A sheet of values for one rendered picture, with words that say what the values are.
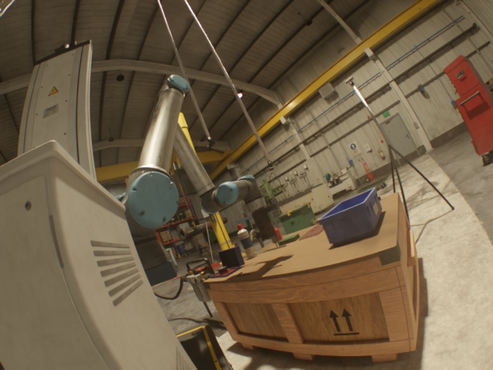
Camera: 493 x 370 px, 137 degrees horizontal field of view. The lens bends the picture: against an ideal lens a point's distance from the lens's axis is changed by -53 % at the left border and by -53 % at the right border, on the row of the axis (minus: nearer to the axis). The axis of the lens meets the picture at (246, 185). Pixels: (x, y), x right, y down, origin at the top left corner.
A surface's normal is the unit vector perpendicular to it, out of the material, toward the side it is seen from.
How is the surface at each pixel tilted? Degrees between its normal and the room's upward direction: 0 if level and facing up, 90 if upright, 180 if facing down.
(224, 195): 90
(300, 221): 90
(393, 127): 90
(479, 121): 90
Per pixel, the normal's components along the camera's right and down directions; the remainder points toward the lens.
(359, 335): -0.66, 0.15
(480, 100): -0.91, 0.36
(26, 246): 0.30, -0.29
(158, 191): 0.70, -0.33
